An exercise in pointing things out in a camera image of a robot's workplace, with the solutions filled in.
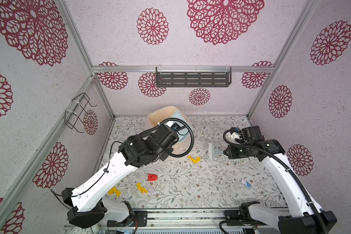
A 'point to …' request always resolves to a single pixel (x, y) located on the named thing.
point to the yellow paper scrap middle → (141, 188)
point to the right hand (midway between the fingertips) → (225, 150)
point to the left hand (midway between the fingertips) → (161, 145)
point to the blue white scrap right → (245, 183)
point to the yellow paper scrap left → (117, 192)
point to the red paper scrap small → (151, 177)
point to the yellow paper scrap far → (198, 159)
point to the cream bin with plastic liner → (158, 114)
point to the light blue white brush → (211, 151)
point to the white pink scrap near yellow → (152, 189)
